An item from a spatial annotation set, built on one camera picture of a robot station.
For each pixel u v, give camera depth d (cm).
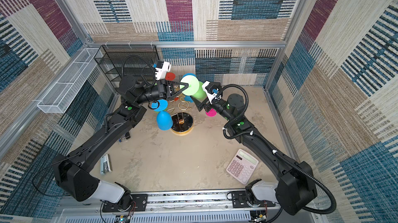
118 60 103
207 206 73
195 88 57
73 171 39
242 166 83
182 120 99
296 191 40
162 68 57
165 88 55
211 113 106
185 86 57
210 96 58
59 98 71
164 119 78
